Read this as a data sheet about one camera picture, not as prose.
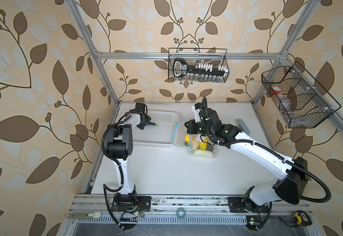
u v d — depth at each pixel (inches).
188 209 29.0
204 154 34.3
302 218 26.8
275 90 31.8
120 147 22.0
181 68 33.3
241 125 40.1
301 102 28.8
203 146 34.8
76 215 28.1
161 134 40.1
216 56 35.9
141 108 33.3
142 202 29.6
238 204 28.9
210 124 21.7
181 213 28.4
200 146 34.7
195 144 35.0
